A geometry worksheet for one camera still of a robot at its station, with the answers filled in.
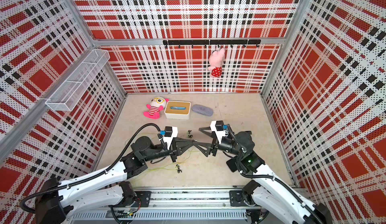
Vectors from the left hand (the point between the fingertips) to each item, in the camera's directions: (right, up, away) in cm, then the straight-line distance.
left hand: (195, 141), depth 63 cm
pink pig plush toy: (+12, +46, +32) cm, 57 cm away
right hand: (+2, +2, +1) cm, 3 cm away
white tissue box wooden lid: (-14, +13, +43) cm, 47 cm away
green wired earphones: (-11, -19, +21) cm, 30 cm away
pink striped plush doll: (-29, +17, +44) cm, 56 cm away
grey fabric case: (+4, +13, +44) cm, 46 cm away
